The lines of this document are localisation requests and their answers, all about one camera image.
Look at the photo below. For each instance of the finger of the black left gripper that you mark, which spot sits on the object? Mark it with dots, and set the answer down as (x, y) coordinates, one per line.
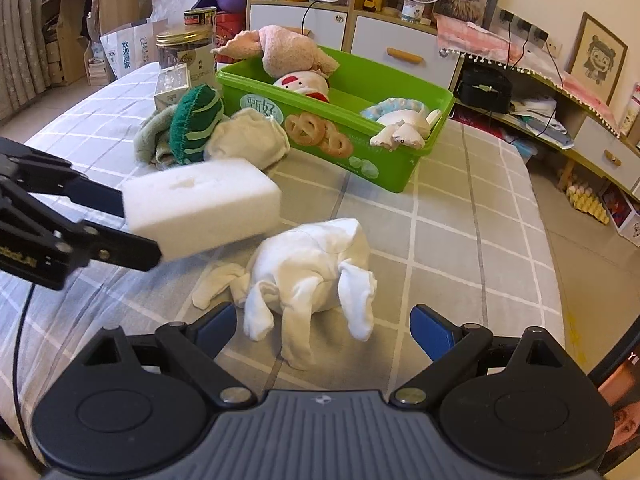
(80, 187)
(91, 241)

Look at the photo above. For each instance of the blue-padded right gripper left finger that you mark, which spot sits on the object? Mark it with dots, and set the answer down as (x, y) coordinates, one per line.
(190, 351)

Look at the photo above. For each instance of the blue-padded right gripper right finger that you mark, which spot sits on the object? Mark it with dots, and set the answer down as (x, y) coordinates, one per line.
(454, 351)

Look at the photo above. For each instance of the grey-green small towel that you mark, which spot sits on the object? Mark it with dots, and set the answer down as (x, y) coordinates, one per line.
(151, 142)

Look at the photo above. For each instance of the white foam sponge block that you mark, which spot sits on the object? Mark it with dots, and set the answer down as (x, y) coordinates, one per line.
(194, 208)

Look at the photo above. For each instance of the white cloth glove bundle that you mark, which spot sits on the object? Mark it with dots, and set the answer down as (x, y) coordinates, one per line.
(311, 268)

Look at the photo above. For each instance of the green knitted leaf toy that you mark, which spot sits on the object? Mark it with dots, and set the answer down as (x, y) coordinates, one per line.
(197, 115)

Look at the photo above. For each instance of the white paper shopping bag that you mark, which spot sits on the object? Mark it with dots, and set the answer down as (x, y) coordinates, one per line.
(131, 46)

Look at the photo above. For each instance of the clear plastic packet box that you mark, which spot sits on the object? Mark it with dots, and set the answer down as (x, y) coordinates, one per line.
(172, 84)

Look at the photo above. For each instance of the gold-lidded glass jar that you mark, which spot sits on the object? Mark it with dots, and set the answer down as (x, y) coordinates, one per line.
(191, 46)

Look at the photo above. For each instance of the wooden bookshelf at left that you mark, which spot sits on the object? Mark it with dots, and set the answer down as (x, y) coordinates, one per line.
(67, 32)

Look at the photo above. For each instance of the cream cloth bundle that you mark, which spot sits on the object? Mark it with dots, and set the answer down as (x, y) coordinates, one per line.
(249, 135)

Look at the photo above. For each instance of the small tin can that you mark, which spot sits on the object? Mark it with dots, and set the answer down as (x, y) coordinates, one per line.
(200, 17)

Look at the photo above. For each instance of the white bunny plush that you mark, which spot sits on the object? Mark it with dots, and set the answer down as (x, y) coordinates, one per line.
(405, 128)

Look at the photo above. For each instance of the red basket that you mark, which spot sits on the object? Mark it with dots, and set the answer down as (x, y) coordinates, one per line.
(228, 25)

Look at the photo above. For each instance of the green plastic storage bin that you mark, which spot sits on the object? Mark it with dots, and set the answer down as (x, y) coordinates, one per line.
(335, 130)

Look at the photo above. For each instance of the pink plush toy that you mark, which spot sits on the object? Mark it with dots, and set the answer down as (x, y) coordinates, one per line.
(281, 50)

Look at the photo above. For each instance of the black bag on shelf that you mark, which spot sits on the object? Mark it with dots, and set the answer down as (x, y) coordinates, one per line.
(481, 86)

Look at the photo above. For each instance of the white red santa plush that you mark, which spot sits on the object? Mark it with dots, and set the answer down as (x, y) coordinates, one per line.
(306, 83)

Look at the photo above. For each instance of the pink white cloth cover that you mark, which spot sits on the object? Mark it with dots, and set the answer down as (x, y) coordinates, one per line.
(480, 45)

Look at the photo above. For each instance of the wooden cabinet with drawers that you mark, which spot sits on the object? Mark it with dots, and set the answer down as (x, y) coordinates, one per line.
(413, 49)

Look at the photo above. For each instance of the framed cartoon girl picture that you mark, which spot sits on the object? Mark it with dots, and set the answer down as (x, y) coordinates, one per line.
(598, 58)

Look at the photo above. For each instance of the light blue ring plush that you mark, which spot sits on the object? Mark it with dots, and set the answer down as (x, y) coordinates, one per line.
(390, 105)

